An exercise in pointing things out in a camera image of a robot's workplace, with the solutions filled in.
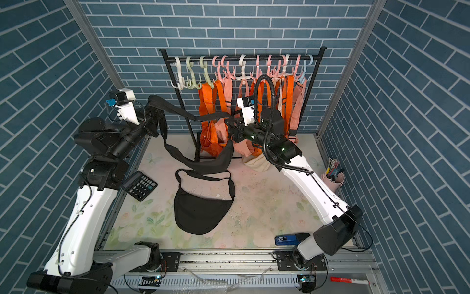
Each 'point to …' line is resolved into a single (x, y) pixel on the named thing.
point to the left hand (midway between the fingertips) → (167, 104)
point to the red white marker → (350, 280)
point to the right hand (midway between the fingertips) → (228, 121)
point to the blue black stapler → (290, 239)
